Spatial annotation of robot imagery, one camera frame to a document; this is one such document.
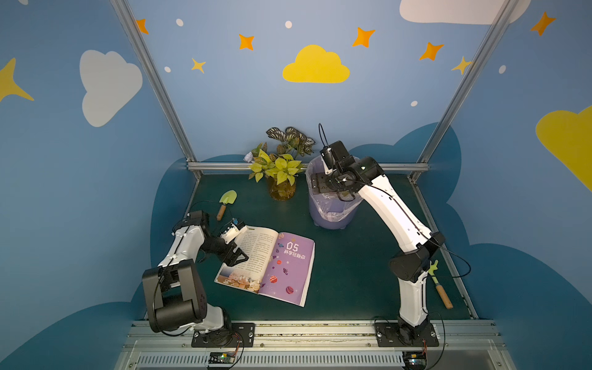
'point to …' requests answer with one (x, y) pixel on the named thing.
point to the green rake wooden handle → (443, 294)
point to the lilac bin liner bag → (330, 205)
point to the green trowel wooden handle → (229, 197)
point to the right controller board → (414, 359)
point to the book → (278, 264)
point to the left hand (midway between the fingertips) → (236, 250)
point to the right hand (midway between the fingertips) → (325, 181)
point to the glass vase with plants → (280, 166)
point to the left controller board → (221, 359)
